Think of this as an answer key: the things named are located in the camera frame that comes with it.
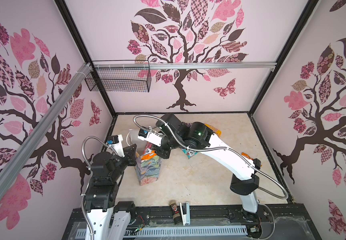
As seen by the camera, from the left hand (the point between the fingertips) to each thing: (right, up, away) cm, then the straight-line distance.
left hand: (137, 147), depth 67 cm
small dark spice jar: (+18, -33, +6) cm, 38 cm away
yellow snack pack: (+47, +6, +35) cm, 59 cm away
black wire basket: (-19, +43, +28) cm, 54 cm away
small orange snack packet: (+64, -9, +27) cm, 70 cm away
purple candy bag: (+27, +11, +42) cm, 51 cm away
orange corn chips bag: (+6, -3, -4) cm, 8 cm away
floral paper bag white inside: (+4, -12, +6) cm, 14 cm away
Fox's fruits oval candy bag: (+6, -1, -5) cm, 8 cm away
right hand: (+8, +3, -5) cm, 9 cm away
